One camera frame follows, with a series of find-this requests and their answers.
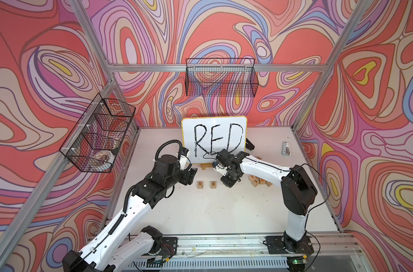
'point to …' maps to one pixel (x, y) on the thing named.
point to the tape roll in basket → (106, 156)
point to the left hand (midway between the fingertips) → (191, 166)
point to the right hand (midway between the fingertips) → (231, 185)
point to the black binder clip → (249, 145)
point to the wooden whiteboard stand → (204, 165)
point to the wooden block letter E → (213, 185)
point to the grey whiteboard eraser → (286, 149)
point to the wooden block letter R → (199, 184)
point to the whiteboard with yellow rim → (205, 137)
